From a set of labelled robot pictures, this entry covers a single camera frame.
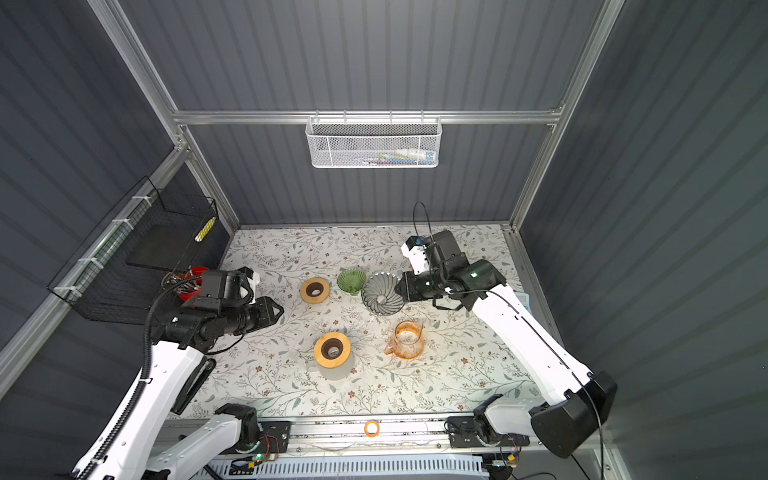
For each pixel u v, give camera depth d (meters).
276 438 0.72
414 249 0.65
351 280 1.04
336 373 0.82
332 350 0.81
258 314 0.64
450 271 0.53
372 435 0.72
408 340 0.90
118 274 0.70
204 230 0.82
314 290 1.02
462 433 0.73
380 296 0.76
